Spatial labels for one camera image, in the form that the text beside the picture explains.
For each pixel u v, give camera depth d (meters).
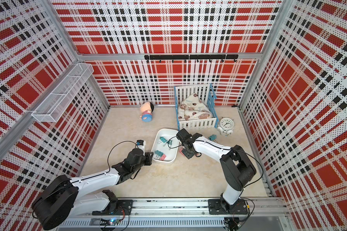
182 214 0.73
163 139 0.97
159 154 0.91
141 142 0.77
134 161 0.66
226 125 1.04
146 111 1.08
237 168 0.46
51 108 0.69
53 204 0.41
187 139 0.66
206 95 1.15
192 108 1.18
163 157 0.91
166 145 0.96
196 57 0.91
